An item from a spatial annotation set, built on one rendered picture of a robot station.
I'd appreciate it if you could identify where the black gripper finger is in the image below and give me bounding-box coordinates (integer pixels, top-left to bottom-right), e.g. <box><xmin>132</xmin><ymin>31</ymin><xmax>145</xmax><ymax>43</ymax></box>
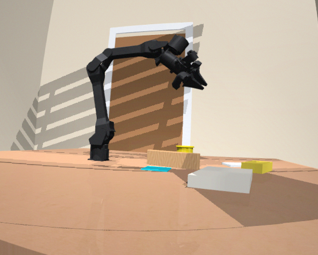
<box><xmin>183</xmin><ymin>73</ymin><xmax>204</xmax><ymax>90</ymax></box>
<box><xmin>193</xmin><ymin>67</ymin><xmax>208</xmax><ymax>86</ymax></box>

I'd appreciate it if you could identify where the yellow cup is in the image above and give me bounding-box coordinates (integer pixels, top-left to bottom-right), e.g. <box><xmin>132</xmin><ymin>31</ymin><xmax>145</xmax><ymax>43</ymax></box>
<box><xmin>176</xmin><ymin>146</ymin><xmax>194</xmax><ymax>153</ymax></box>

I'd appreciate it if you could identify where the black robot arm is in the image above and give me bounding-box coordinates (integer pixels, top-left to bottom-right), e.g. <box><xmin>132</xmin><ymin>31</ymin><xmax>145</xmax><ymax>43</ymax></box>
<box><xmin>86</xmin><ymin>34</ymin><xmax>198</xmax><ymax>161</ymax></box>

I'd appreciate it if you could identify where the white flat rectangle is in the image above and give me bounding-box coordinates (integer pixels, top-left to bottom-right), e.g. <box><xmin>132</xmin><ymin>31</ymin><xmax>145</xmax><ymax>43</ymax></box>
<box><xmin>222</xmin><ymin>162</ymin><xmax>241</xmax><ymax>167</ymax></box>

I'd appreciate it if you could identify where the yellow block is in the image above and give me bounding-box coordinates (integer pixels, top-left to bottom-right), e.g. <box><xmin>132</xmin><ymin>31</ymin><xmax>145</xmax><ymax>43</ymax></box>
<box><xmin>241</xmin><ymin>160</ymin><xmax>273</xmax><ymax>174</ymax></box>

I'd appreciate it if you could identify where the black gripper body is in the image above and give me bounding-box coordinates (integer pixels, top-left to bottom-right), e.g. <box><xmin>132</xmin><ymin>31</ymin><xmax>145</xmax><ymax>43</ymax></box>
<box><xmin>169</xmin><ymin>57</ymin><xmax>202</xmax><ymax>90</ymax></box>

